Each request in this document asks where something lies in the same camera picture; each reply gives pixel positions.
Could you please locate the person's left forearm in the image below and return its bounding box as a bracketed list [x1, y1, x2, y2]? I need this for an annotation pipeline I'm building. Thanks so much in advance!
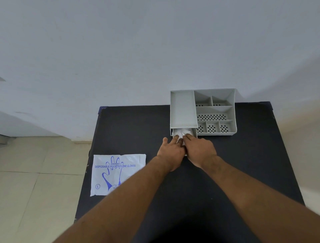
[52, 155, 175, 243]

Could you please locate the person's left hand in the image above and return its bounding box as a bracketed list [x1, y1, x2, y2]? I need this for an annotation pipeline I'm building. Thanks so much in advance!
[157, 135, 187, 172]

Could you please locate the white glove packet blue print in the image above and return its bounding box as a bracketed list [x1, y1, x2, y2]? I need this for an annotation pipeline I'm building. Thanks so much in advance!
[90, 154, 147, 197]

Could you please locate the white door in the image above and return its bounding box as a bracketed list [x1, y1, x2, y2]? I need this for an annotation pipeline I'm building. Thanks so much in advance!
[0, 111, 60, 138]

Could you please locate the person's right hand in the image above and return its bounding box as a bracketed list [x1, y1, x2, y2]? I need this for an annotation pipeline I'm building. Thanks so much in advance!
[182, 133, 217, 170]

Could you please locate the person's right forearm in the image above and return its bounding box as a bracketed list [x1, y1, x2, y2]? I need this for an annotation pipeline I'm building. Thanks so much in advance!
[201, 155, 320, 243]

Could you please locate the grey plastic organiser tray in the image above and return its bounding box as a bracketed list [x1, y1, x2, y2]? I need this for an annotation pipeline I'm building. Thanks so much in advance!
[170, 88, 237, 157]

